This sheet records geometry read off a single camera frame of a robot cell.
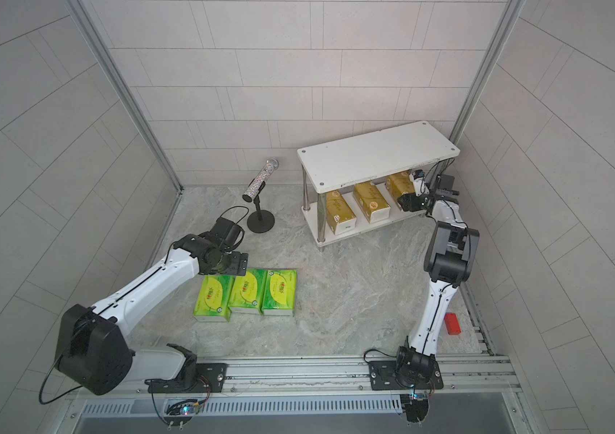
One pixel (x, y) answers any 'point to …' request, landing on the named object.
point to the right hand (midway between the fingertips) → (413, 191)
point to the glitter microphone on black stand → (260, 221)
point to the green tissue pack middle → (246, 293)
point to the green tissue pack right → (279, 297)
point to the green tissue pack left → (213, 300)
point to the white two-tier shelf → (356, 160)
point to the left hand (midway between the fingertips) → (236, 262)
